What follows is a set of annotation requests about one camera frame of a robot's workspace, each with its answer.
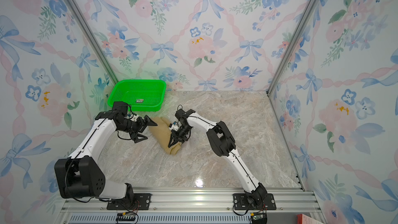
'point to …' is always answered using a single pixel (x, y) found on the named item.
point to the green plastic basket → (138, 95)
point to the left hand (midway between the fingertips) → (154, 129)
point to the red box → (302, 219)
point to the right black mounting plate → (241, 202)
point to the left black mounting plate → (136, 201)
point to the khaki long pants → (160, 132)
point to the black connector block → (126, 216)
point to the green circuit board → (261, 218)
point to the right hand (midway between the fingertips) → (172, 146)
